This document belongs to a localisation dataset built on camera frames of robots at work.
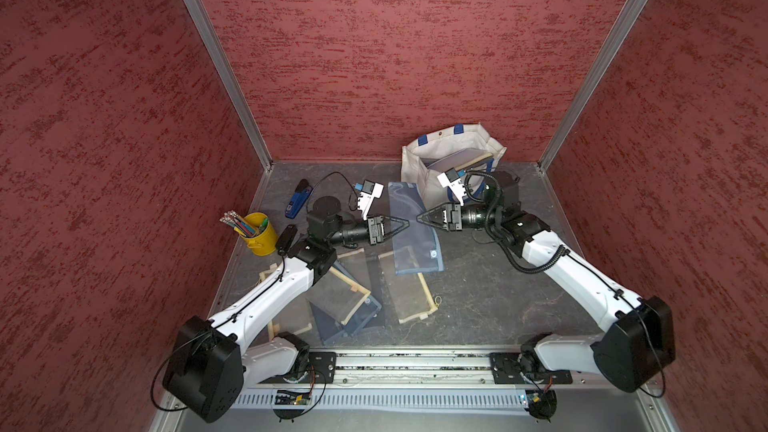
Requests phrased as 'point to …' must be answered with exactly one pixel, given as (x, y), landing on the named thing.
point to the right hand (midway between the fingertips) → (419, 226)
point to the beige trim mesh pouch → (337, 295)
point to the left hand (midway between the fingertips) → (406, 231)
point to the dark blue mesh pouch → (331, 331)
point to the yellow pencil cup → (265, 242)
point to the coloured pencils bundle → (240, 226)
